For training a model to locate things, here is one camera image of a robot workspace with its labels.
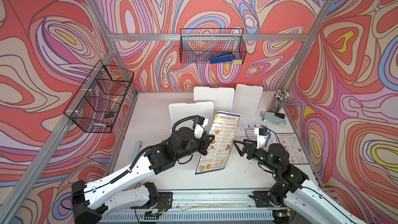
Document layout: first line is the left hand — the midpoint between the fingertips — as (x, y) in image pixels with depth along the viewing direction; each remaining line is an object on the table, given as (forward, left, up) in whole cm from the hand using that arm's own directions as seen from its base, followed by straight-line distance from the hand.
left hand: (217, 138), depth 64 cm
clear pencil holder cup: (+34, -42, -9) cm, 55 cm away
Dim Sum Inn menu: (+5, -3, +1) cm, 6 cm away
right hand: (+2, -12, -11) cm, 16 cm away
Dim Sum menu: (+12, -49, -28) cm, 57 cm away
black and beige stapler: (+30, -46, -23) cm, 59 cm away
